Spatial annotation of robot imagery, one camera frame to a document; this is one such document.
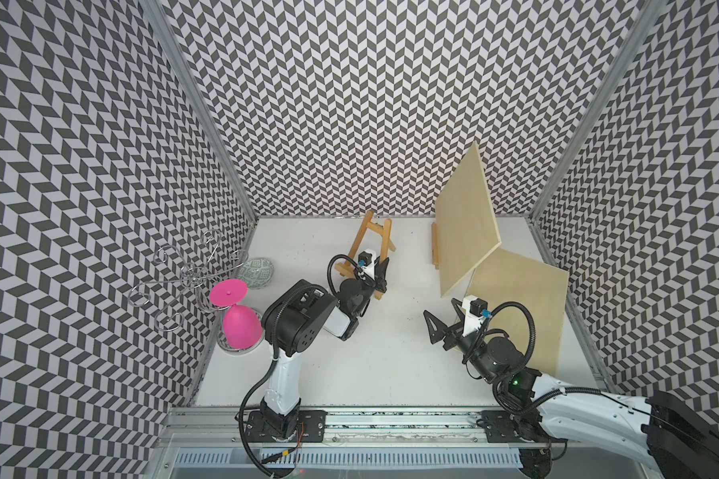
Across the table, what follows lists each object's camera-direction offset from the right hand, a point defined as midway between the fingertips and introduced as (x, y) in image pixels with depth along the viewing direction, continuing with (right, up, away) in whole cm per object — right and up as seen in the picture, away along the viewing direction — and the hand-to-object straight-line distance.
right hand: (438, 310), depth 77 cm
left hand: (-13, +13, +15) cm, 24 cm away
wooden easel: (-26, +9, +21) cm, 35 cm away
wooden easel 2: (+5, +16, +28) cm, 32 cm away
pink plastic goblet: (-46, -1, -10) cm, 47 cm away
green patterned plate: (-56, +8, +23) cm, 61 cm away
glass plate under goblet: (-59, -12, +9) cm, 61 cm away
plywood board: (+32, -1, +19) cm, 37 cm away
